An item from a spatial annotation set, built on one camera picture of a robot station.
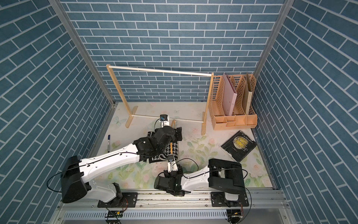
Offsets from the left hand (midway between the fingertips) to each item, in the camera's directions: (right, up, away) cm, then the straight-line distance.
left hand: (180, 130), depth 76 cm
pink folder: (+31, +21, +10) cm, 39 cm away
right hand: (-5, -21, +7) cm, 23 cm away
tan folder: (+44, +20, +15) cm, 51 cm away
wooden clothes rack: (+17, +8, +21) cm, 28 cm away
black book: (+40, -13, +17) cm, 45 cm away
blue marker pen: (-51, -11, +19) cm, 55 cm away
